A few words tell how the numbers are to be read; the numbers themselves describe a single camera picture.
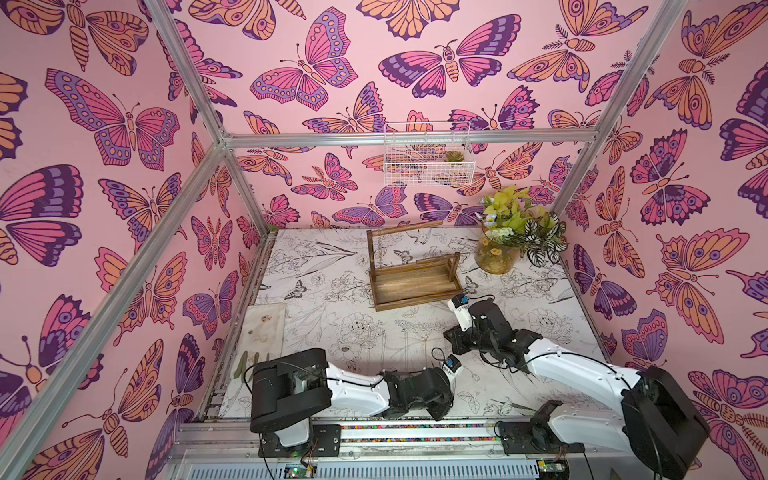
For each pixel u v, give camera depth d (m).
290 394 0.45
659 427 0.40
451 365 0.71
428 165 1.06
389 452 0.73
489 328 0.66
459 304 0.76
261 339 0.90
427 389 0.61
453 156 0.92
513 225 0.95
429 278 1.06
